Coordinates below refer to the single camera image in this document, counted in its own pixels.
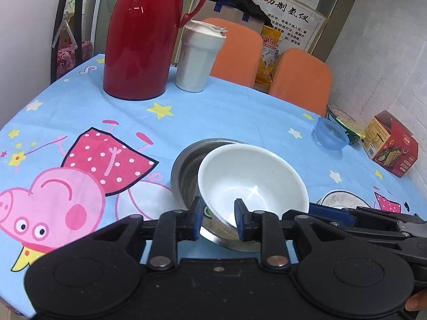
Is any blue cartoon tablecloth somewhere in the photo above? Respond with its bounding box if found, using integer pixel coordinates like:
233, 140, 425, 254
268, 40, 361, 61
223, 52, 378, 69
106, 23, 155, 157
0, 53, 427, 307

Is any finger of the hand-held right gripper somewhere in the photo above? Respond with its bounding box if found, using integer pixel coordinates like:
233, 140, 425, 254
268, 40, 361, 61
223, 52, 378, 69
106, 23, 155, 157
309, 203, 427, 228
282, 209, 427, 267

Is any person's right hand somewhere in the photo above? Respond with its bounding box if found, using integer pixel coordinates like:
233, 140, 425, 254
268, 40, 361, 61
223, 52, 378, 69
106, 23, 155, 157
405, 290, 427, 313

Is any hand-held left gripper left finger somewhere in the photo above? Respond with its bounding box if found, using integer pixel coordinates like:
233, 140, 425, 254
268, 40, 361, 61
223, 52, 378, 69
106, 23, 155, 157
90, 197, 205, 271

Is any cardboard box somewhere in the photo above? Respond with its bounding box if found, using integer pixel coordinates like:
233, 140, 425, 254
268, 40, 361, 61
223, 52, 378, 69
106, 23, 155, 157
57, 13, 76, 49

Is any small blue bowl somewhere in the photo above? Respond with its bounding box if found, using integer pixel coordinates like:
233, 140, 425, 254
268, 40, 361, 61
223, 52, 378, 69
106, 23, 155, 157
311, 117, 350, 150

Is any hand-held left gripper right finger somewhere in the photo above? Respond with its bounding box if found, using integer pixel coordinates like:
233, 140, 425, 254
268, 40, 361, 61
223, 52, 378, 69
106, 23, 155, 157
234, 199, 338, 270

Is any floral seat cushion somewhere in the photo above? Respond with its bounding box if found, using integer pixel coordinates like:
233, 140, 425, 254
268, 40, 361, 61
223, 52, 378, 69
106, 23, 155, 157
57, 40, 93, 81

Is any small gold-rimmed white plate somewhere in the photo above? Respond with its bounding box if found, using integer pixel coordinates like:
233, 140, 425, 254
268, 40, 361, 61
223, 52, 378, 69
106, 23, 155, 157
315, 190, 371, 210

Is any clear plastic hanger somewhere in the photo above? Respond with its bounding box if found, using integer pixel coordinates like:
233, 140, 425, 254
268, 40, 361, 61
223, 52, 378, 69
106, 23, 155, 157
52, 11, 79, 49

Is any white bowl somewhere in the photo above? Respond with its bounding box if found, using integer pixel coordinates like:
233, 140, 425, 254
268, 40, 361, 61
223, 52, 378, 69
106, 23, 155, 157
197, 144, 309, 230

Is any yellow snack bag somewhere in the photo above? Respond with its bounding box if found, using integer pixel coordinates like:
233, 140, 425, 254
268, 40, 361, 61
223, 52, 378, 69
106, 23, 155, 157
255, 25, 284, 89

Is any white lidded cup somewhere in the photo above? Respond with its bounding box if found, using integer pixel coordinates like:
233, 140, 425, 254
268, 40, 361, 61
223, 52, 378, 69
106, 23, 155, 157
175, 20, 228, 93

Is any brown paper bag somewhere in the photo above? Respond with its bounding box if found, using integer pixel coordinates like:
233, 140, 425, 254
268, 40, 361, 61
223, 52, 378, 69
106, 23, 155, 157
200, 0, 266, 34

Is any red thermos jug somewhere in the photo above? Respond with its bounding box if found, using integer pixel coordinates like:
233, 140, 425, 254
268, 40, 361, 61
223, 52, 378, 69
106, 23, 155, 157
103, 0, 212, 101

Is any green snack packet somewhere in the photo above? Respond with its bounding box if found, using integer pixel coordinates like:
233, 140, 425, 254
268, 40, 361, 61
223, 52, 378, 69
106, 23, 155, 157
326, 105, 367, 145

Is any red cracker box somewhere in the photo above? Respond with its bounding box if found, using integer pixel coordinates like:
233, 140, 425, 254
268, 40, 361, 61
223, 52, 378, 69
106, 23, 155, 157
359, 110, 419, 178

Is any black metal frame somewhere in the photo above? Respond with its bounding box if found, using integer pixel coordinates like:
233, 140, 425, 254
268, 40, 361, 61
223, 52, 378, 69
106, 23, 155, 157
50, 0, 88, 84

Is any stainless steel bowl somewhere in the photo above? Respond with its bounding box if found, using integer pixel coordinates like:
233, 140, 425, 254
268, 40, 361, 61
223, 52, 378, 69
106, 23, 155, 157
170, 138, 264, 253

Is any orange chair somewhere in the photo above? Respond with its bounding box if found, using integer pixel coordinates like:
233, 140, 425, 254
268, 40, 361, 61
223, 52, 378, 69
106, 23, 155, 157
201, 18, 264, 89
268, 48, 333, 117

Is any wall poster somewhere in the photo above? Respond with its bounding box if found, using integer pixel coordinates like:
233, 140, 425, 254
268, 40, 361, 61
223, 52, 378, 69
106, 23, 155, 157
213, 0, 326, 54

